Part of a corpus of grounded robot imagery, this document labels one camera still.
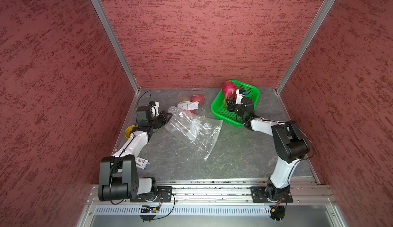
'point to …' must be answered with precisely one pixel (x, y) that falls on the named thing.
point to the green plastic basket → (220, 108)
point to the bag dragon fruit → (197, 98)
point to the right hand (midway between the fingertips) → (226, 101)
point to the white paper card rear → (188, 105)
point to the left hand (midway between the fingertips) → (172, 116)
